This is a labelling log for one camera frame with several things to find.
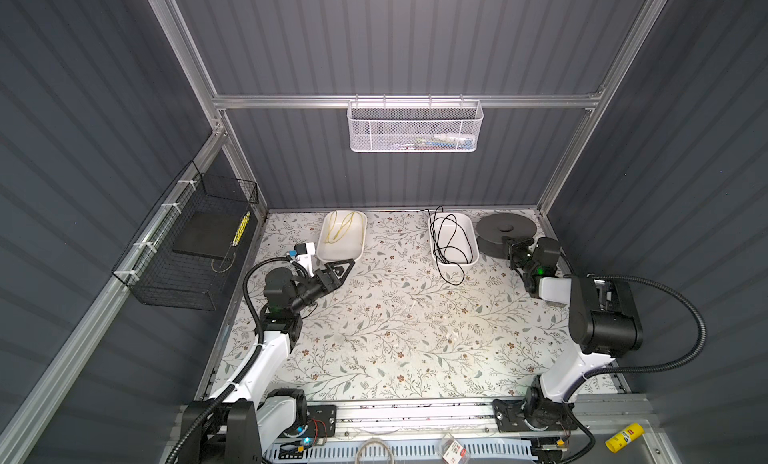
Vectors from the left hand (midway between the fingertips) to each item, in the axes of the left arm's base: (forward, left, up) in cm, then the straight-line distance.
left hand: (349, 266), depth 77 cm
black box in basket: (+7, +35, +6) cm, 36 cm away
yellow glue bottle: (-40, -62, -20) cm, 76 cm away
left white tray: (+22, +3, -18) cm, 29 cm away
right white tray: (+21, -35, -17) cm, 44 cm away
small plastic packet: (-39, -23, -20) cm, 50 cm away
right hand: (+15, -49, -8) cm, 52 cm away
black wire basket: (0, +41, +6) cm, 41 cm away
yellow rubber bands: (+36, +6, -25) cm, 44 cm away
